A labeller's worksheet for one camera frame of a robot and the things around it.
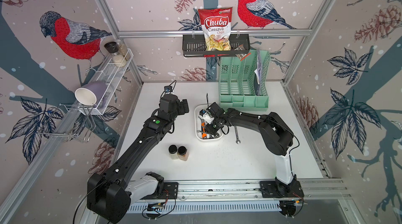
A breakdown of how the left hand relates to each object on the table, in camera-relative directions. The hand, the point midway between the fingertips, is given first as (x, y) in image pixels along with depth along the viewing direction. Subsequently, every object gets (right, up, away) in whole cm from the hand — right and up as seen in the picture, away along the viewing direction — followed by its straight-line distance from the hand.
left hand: (181, 97), depth 79 cm
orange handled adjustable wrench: (+12, -22, +13) cm, 28 cm away
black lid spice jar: (-4, -27, -2) cm, 27 cm away
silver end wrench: (+32, -26, +11) cm, 42 cm away
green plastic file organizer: (+38, +11, +42) cm, 58 cm away
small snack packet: (+34, +24, +11) cm, 43 cm away
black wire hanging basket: (+6, +32, +16) cm, 36 cm away
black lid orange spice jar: (+1, -27, -3) cm, 28 cm away
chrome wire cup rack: (-39, -8, -21) cm, 45 cm away
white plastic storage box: (+8, -22, +12) cm, 27 cm away
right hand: (+14, -19, +15) cm, 28 cm away
